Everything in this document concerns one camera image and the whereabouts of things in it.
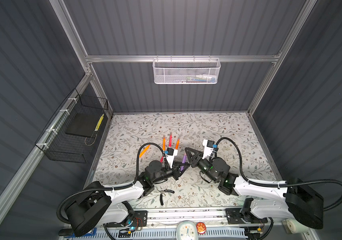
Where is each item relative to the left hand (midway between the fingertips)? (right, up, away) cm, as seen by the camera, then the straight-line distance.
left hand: (189, 164), depth 74 cm
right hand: (-2, +7, -2) cm, 7 cm away
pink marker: (-10, +10, +31) cm, 34 cm away
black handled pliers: (-14, -17, +8) cm, 24 cm away
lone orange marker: (-28, +2, +23) cm, 37 cm away
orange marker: (-15, +8, +28) cm, 32 cm away
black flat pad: (-53, +20, +1) cm, 57 cm away
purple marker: (-3, +2, -1) cm, 4 cm away
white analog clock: (-2, -29, -6) cm, 30 cm away
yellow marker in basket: (-47, +21, +4) cm, 52 cm away
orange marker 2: (-6, +6, +28) cm, 29 cm away
